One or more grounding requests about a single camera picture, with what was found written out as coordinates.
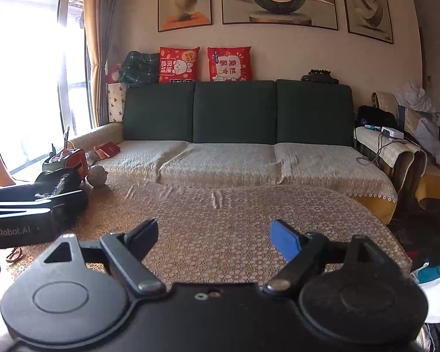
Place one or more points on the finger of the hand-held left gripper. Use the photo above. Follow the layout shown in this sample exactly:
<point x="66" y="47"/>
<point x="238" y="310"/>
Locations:
<point x="62" y="198"/>

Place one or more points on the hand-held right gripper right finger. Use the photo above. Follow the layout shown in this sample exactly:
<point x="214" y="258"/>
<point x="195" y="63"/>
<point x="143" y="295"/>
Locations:
<point x="286" y="240"/>

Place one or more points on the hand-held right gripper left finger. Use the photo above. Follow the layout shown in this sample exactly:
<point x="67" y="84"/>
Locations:
<point x="143" y="238"/>

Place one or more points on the orange and grey case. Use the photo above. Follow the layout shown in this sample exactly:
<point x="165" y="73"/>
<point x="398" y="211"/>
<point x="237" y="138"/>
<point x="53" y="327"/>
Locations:
<point x="75" y="163"/>

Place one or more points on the round beige lidded jar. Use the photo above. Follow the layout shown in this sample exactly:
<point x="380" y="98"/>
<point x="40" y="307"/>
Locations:
<point x="97" y="176"/>

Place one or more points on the clear plastic bag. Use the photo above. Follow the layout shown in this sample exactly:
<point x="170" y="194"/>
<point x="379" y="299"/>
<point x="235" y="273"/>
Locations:
<point x="90" y="158"/>

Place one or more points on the orange long-necked toy figure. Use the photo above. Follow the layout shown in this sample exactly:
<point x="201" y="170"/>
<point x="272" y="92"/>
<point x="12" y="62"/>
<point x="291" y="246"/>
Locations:
<point x="0" y="161"/>

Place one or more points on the red booklet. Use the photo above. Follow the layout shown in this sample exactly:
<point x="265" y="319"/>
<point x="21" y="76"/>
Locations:
<point x="108" y="149"/>

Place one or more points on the beige lace sofa cover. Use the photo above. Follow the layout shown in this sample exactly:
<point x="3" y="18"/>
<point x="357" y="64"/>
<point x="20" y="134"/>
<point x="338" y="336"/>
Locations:
<point x="223" y="165"/>

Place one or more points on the white bear print cushion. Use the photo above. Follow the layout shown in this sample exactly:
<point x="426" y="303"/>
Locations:
<point x="116" y="102"/>

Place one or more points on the pink plush toy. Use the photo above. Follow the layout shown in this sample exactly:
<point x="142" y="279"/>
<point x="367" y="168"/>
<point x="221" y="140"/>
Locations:
<point x="113" y="75"/>

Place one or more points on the green sofa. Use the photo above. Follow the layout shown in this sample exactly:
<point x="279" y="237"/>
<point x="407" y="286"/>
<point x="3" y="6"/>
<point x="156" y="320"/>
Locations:
<point x="234" y="113"/>

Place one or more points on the beige patterned armchair cover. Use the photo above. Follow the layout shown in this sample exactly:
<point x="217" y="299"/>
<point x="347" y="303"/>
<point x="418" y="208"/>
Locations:
<point x="392" y="150"/>

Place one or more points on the sliding glass window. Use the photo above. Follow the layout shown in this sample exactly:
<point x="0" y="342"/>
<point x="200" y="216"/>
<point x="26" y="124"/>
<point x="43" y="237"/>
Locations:
<point x="29" y="62"/>

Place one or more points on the blue and white small device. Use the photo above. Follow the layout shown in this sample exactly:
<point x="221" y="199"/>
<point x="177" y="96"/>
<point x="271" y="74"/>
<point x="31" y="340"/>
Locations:
<point x="373" y="127"/>

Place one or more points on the teal garment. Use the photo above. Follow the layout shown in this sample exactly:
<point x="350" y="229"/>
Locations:
<point x="432" y="272"/>

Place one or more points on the white power strip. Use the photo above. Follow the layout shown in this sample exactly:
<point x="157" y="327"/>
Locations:
<point x="392" y="132"/>

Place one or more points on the green plaid blanket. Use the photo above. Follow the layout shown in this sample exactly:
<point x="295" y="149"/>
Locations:
<point x="139" y="68"/>

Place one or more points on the black bag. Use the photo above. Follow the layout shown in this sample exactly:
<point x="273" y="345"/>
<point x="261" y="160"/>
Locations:
<point x="376" y="117"/>

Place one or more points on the yellow seat cloth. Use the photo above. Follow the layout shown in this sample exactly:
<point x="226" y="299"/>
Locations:
<point x="436" y="190"/>

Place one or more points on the black ornament with beads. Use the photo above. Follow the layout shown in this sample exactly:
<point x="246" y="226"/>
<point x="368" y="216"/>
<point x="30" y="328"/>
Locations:
<point x="319" y="78"/>

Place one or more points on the red rabbit print cushion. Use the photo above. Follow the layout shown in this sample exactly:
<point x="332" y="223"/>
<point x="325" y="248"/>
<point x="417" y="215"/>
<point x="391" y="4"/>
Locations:
<point x="179" y="65"/>
<point x="229" y="64"/>

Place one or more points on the orange curtain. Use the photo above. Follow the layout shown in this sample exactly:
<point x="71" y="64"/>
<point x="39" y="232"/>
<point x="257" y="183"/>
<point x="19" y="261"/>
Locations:
<point x="93" y="14"/>

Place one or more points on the pale crumpled shirt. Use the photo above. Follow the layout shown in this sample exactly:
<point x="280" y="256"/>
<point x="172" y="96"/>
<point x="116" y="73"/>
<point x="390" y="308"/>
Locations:
<point x="414" y="95"/>

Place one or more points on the grey curtain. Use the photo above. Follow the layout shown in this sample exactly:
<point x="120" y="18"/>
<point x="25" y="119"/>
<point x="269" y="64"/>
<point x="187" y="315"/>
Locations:
<point x="113" y="0"/>

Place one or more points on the framed egg sculpture painting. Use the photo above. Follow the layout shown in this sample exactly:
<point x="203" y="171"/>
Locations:
<point x="185" y="0"/>

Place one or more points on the framed crescent sculpture painting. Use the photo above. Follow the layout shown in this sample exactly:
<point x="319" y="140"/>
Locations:
<point x="366" y="7"/>

